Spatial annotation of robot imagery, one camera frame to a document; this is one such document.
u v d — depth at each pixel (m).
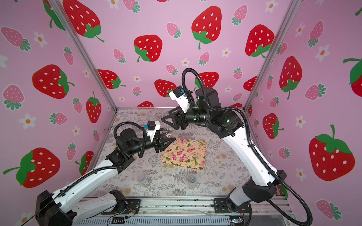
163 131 0.54
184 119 0.49
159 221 0.70
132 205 0.75
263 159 0.39
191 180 0.79
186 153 0.94
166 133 0.64
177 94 0.47
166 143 0.62
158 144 0.57
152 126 0.54
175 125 0.50
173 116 0.48
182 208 0.73
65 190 0.42
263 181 0.38
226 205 0.66
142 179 0.84
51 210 0.38
